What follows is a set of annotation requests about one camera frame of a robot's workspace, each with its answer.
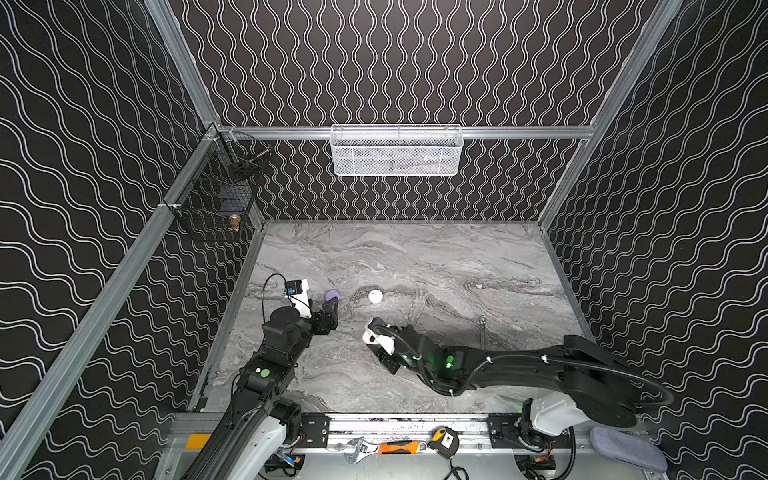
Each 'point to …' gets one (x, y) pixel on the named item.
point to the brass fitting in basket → (235, 220)
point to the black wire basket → (214, 197)
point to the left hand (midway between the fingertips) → (333, 300)
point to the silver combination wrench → (482, 322)
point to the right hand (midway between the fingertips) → (376, 338)
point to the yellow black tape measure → (445, 441)
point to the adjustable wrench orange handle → (390, 447)
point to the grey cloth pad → (629, 448)
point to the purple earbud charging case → (332, 294)
